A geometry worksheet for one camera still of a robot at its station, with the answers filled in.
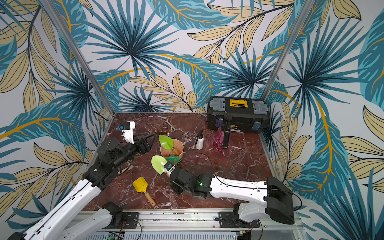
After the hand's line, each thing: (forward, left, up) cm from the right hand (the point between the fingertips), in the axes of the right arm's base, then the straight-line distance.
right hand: (166, 188), depth 71 cm
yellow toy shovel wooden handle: (+6, +16, -10) cm, 20 cm away
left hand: (+18, +6, +19) cm, 26 cm away
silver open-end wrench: (+46, 0, -12) cm, 48 cm away
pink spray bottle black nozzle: (+25, -30, +10) cm, 40 cm away
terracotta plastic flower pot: (+24, -3, -7) cm, 25 cm away
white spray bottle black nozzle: (+28, -17, -3) cm, 33 cm away
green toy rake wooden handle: (+17, -3, -3) cm, 17 cm away
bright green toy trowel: (+27, +2, 0) cm, 27 cm away
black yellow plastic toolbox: (+44, -50, +3) cm, 67 cm away
